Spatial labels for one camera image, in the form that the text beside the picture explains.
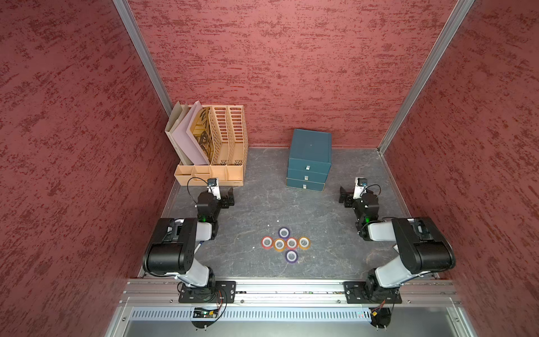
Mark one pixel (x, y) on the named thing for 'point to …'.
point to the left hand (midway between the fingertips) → (222, 191)
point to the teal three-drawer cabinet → (309, 159)
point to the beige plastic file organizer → (220, 132)
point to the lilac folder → (184, 139)
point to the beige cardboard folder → (178, 113)
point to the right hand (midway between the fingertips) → (350, 189)
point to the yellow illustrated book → (201, 129)
